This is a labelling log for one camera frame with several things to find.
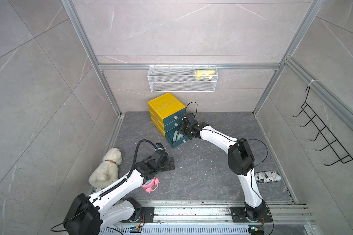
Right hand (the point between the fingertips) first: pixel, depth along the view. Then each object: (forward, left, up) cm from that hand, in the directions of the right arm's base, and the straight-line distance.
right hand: (181, 129), depth 97 cm
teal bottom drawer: (+1, +8, -8) cm, 12 cm away
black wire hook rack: (-25, -67, +21) cm, 75 cm away
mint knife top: (+1, +1, -9) cm, 9 cm away
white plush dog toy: (-30, +41, 0) cm, 51 cm away
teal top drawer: (+4, +4, +9) cm, 10 cm away
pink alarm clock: (-34, +18, -9) cm, 39 cm away
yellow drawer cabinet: (+4, +9, +12) cm, 15 cm away
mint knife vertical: (+1, +4, -9) cm, 10 cm away
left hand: (-22, +8, 0) cm, 23 cm away
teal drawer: (+2, +5, +3) cm, 6 cm away
